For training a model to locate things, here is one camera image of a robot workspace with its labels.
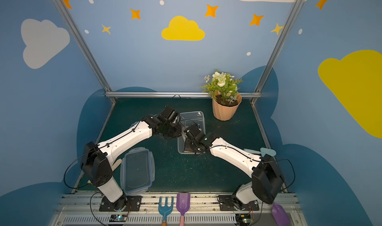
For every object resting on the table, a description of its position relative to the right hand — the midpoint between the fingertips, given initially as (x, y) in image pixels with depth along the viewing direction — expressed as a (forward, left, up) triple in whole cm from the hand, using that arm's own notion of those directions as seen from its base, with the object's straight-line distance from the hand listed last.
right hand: (189, 144), depth 83 cm
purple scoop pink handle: (-30, -47, -12) cm, 57 cm away
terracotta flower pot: (+27, -21, +4) cm, 35 cm away
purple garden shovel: (-28, +1, -11) cm, 30 cm away
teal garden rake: (-31, +10, -10) cm, 34 cm away
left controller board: (-36, +33, -12) cm, 50 cm away
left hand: (+4, +3, +5) cm, 7 cm away
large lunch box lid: (-13, +30, -12) cm, 35 cm away
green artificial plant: (+33, -19, +16) cm, 41 cm away
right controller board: (-32, -29, -13) cm, 45 cm away
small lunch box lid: (+19, +42, -10) cm, 47 cm away
